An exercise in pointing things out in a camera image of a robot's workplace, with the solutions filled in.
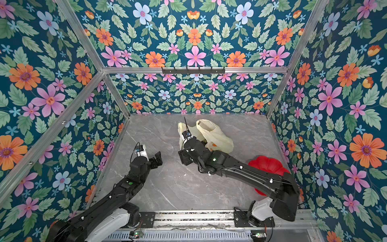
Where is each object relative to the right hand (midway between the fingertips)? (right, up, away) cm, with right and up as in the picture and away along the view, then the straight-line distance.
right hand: (184, 149), depth 73 cm
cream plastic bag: (+16, +5, +5) cm, 17 cm away
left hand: (-18, -2, +9) cm, 20 cm away
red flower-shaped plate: (+49, -12, +18) cm, 54 cm away
